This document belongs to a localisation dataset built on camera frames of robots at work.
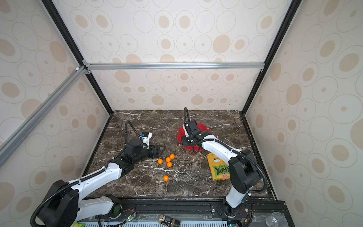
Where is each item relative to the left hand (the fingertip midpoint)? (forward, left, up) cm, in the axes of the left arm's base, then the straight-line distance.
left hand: (164, 147), depth 81 cm
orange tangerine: (-1, -1, -14) cm, 14 cm away
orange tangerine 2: (-4, -2, -14) cm, 15 cm away
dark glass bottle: (-35, -4, -11) cm, 37 cm away
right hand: (+8, -15, -5) cm, 18 cm away
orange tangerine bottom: (-13, -1, -14) cm, 19 cm away
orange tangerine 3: (-2, +4, -13) cm, 14 cm away
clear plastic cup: (-33, -58, -14) cm, 68 cm away
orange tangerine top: (+1, -3, -13) cm, 14 cm away
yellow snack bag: (-7, -33, -13) cm, 37 cm away
